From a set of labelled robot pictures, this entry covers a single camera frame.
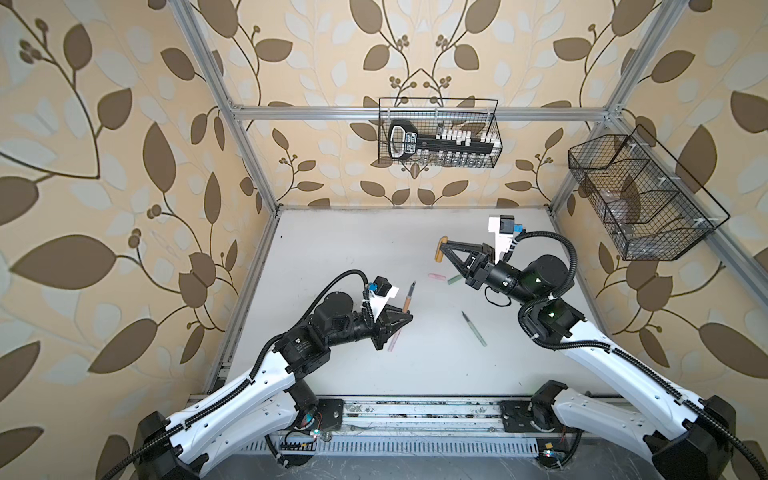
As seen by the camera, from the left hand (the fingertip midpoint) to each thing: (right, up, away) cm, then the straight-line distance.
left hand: (411, 315), depth 66 cm
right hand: (+6, +15, -7) cm, 18 cm away
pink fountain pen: (-4, -13, +20) cm, 24 cm away
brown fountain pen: (-1, +5, -2) cm, 5 cm away
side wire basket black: (+60, +25, +6) cm, 65 cm away
